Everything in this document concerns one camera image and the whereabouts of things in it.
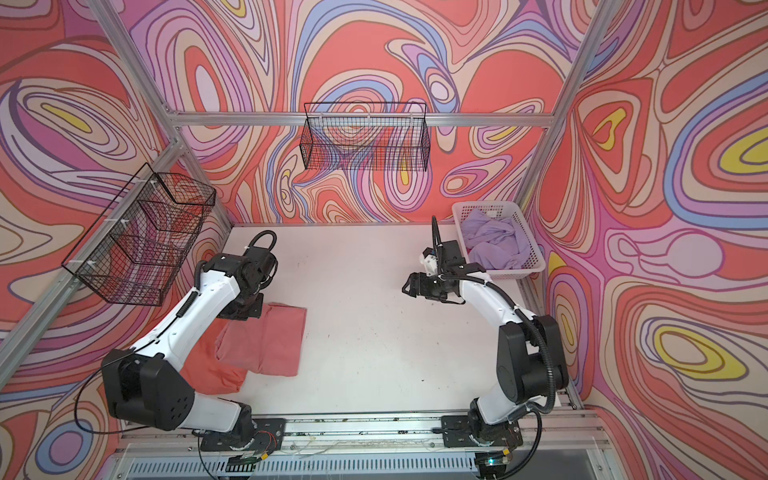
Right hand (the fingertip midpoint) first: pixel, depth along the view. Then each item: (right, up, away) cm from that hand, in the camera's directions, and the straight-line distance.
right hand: (418, 296), depth 88 cm
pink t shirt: (-43, -13, -4) cm, 45 cm away
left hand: (-47, -3, -9) cm, 48 cm away
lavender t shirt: (+29, +17, +18) cm, 38 cm away
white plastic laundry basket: (+41, +10, +10) cm, 43 cm away
